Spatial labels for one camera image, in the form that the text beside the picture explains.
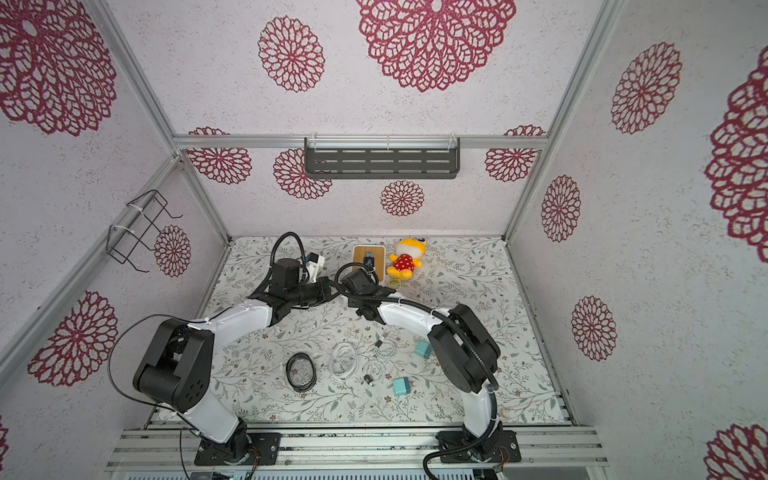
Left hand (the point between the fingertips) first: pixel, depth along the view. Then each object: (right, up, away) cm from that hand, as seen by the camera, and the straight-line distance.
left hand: (347, 289), depth 88 cm
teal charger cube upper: (+23, -18, +2) cm, 29 cm away
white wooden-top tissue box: (+9, +12, +22) cm, 26 cm away
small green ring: (+15, +1, +19) cm, 24 cm away
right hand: (+3, 0, +5) cm, 6 cm away
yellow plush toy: (+20, +13, +22) cm, 32 cm away
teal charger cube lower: (+16, -27, -5) cm, 31 cm away
